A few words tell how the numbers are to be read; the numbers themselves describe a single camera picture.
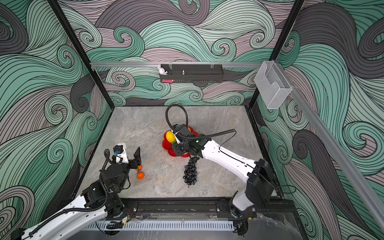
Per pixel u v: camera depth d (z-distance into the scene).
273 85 0.78
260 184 0.40
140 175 0.82
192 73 0.97
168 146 0.95
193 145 0.54
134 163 0.65
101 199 0.52
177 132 0.57
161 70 0.85
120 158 0.58
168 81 0.90
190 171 0.83
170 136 0.95
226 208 0.73
